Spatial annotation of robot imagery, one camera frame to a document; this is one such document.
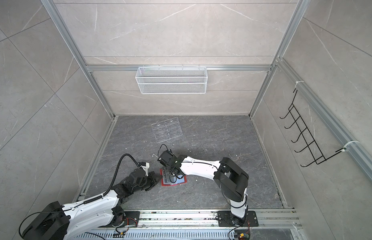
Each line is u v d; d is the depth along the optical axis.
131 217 0.73
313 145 0.63
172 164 0.64
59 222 0.41
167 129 1.04
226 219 0.73
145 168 0.79
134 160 0.76
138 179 0.65
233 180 0.46
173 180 0.86
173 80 1.00
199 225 0.73
